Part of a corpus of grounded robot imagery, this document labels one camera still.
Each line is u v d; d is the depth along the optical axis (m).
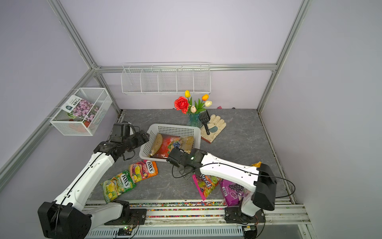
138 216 0.74
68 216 0.37
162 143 0.94
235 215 0.74
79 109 0.73
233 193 0.75
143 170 0.87
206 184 0.75
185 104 0.72
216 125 1.08
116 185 0.81
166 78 0.99
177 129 0.99
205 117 1.15
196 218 0.74
